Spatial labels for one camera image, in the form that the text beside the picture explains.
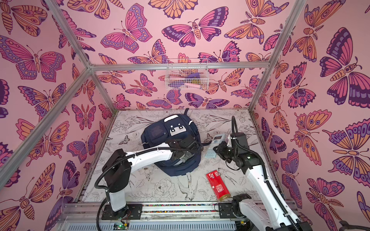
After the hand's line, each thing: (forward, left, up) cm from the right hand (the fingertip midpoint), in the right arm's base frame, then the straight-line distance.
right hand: (214, 147), depth 77 cm
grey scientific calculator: (+5, -2, -1) cm, 6 cm away
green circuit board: (-34, +47, -21) cm, 62 cm away
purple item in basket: (+46, +11, +15) cm, 49 cm away
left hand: (+3, +16, -11) cm, 19 cm away
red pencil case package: (-15, -4, -18) cm, 24 cm away
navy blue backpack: (+22, +26, -11) cm, 35 cm away
